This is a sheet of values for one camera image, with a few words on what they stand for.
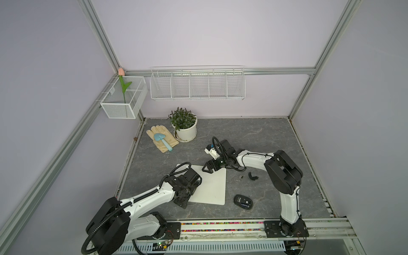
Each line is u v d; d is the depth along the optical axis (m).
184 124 0.94
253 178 0.91
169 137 1.08
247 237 0.73
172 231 0.74
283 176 0.51
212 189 0.85
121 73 0.89
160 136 1.07
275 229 0.74
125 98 0.88
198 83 1.04
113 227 0.40
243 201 0.80
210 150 0.87
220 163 0.82
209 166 0.83
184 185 0.60
